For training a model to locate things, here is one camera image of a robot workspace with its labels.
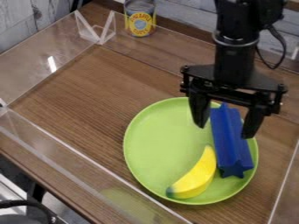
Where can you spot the yellow toy banana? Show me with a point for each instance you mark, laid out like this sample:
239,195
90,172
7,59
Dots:
195,181

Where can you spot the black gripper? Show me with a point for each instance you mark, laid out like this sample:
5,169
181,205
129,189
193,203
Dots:
259,94

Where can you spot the blue star-shaped block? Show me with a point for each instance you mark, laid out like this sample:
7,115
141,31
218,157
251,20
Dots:
231,147

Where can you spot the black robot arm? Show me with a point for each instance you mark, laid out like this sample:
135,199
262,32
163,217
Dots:
231,80

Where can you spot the green plate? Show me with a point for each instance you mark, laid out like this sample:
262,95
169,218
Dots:
163,146

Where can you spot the clear acrylic enclosure wall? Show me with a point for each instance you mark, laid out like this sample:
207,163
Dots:
75,82

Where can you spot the yellow labelled tin can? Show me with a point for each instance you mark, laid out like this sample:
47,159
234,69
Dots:
141,17

